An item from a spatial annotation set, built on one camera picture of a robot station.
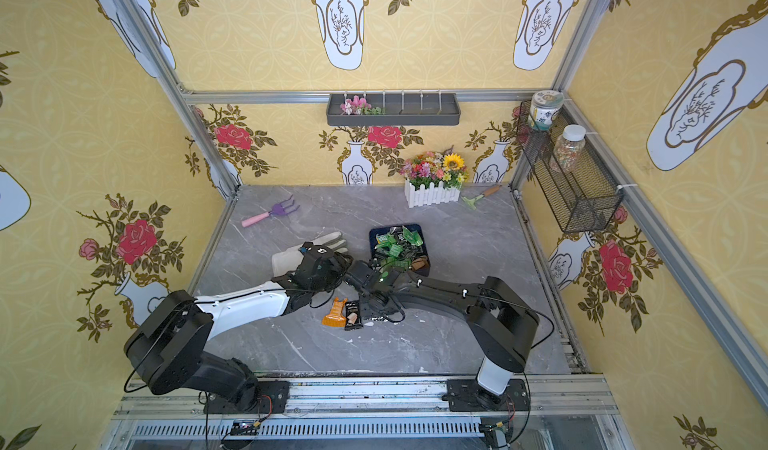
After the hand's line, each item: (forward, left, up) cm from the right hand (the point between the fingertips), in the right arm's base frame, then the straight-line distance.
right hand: (375, 300), depth 86 cm
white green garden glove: (+15, +31, -4) cm, 35 cm away
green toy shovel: (+44, -34, -6) cm, 56 cm away
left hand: (+11, +10, +4) cm, 15 cm away
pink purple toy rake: (+37, +41, -5) cm, 55 cm away
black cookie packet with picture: (-5, +6, -3) cm, 8 cm away
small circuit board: (-31, +30, -6) cm, 43 cm away
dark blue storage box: (+21, -8, -2) cm, 22 cm away
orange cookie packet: (-4, +11, -4) cm, 13 cm away
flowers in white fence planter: (+42, -18, +9) cm, 46 cm away
